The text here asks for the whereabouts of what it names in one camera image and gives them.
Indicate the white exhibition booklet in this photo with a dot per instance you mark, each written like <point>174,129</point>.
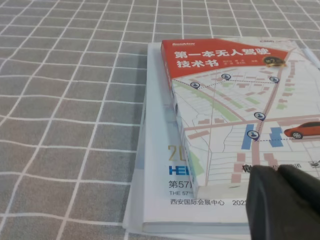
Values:
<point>160,175</point>

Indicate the red white map book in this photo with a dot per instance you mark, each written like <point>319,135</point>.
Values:
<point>241,102</point>

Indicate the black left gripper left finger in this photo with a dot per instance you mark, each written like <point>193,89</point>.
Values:
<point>263,203</point>

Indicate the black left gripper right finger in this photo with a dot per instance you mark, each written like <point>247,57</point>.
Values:
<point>303,217</point>

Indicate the white pen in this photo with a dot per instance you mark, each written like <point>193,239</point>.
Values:
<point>312,57</point>

